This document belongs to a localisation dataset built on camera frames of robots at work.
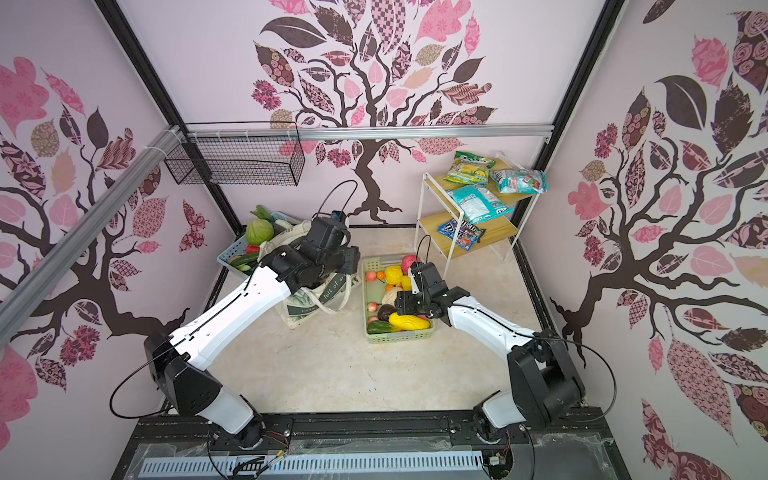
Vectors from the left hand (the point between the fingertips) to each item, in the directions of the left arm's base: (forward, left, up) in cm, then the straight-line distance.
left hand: (349, 257), depth 78 cm
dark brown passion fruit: (-5, -9, -21) cm, 23 cm away
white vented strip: (-43, +12, -25) cm, 51 cm away
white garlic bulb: (+1, -11, -21) cm, 23 cm away
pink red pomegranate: (+10, -17, -15) cm, 25 cm away
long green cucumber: (+14, +39, -19) cm, 46 cm away
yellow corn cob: (-10, -16, -18) cm, 26 cm away
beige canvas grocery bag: (0, +7, -20) cm, 21 cm away
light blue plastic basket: (+21, +45, -21) cm, 54 cm away
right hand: (-3, -15, -16) cm, 22 cm away
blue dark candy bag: (+17, -36, -8) cm, 41 cm away
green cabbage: (+24, +35, -14) cm, 45 cm away
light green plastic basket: (+6, -5, -27) cm, 28 cm away
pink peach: (+9, -4, -22) cm, 24 cm away
